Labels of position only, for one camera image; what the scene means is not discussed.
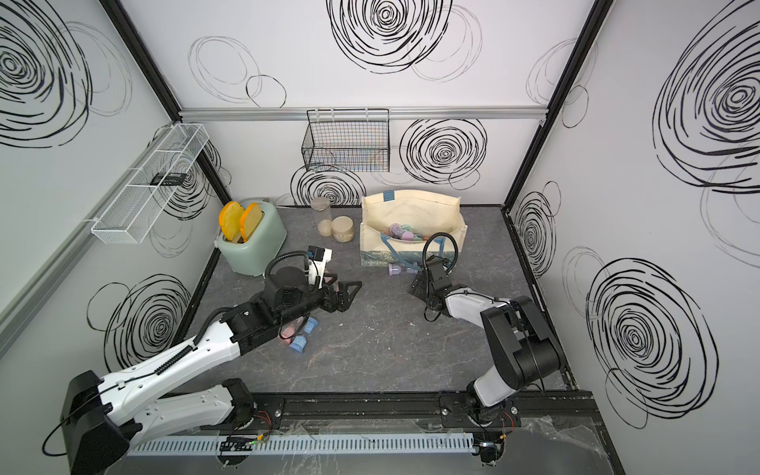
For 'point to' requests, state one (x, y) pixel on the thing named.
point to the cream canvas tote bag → (427, 214)
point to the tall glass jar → (322, 217)
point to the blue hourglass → (299, 342)
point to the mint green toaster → (255, 256)
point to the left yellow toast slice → (231, 219)
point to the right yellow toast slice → (249, 220)
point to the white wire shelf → (133, 212)
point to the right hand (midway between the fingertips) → (423, 289)
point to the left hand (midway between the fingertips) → (350, 281)
